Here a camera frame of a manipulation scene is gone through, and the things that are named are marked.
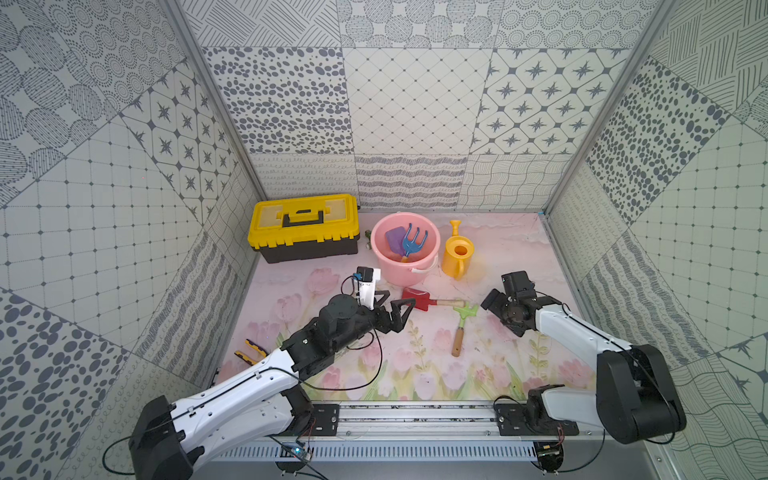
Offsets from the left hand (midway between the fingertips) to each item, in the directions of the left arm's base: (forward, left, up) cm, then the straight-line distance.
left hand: (400, 289), depth 70 cm
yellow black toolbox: (+27, +31, -8) cm, 42 cm away
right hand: (+6, -30, -23) cm, 38 cm away
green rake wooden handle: (-3, -17, -25) cm, 30 cm away
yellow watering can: (+21, -18, -15) cm, 32 cm away
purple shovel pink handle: (+28, +3, -14) cm, 31 cm away
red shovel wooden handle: (+9, -18, -23) cm, 31 cm away
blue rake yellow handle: (+26, -3, -16) cm, 31 cm away
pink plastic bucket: (+15, +2, -15) cm, 22 cm away
